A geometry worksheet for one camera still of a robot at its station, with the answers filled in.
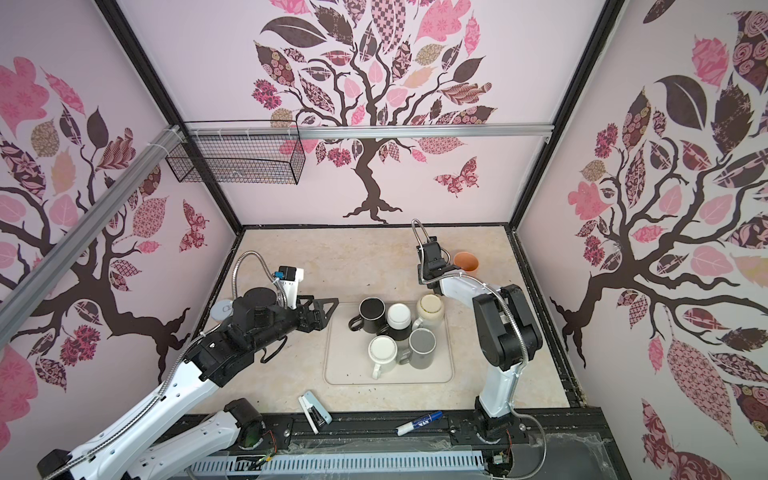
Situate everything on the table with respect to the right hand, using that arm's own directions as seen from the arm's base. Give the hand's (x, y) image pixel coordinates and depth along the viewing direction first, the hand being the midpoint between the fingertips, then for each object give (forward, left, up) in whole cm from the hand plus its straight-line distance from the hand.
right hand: (435, 264), depth 99 cm
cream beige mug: (-18, +3, +2) cm, 19 cm away
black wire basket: (+48, +77, +11) cm, 91 cm away
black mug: (-19, +21, +1) cm, 28 cm away
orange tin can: (-15, +68, -2) cm, 70 cm away
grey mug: (-30, +7, +3) cm, 31 cm away
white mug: (-29, +18, 0) cm, 34 cm away
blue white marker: (-45, +5, -7) cm, 45 cm away
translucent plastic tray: (-29, +28, -7) cm, 42 cm away
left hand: (-24, +31, +16) cm, 42 cm away
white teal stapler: (-44, +35, -5) cm, 56 cm away
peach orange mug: (+3, -11, -3) cm, 12 cm away
